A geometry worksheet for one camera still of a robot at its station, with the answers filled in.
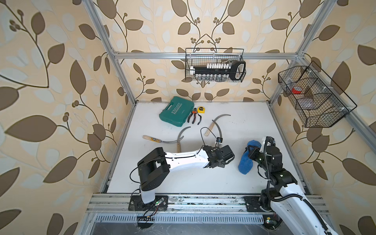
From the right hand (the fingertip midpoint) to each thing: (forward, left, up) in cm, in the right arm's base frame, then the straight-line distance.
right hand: (248, 146), depth 82 cm
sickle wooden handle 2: (+6, +41, -10) cm, 43 cm away
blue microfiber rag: (-9, +4, -1) cm, 10 cm away
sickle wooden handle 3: (+17, +21, -11) cm, 29 cm away
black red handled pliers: (+36, +29, -10) cm, 48 cm away
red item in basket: (+23, -28, +19) cm, 41 cm away
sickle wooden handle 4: (+23, +18, -11) cm, 31 cm away
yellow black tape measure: (+39, +24, -11) cm, 47 cm away
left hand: (-4, +17, -4) cm, 18 cm away
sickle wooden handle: (+14, +60, -10) cm, 62 cm away
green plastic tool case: (+34, +43, -6) cm, 55 cm away
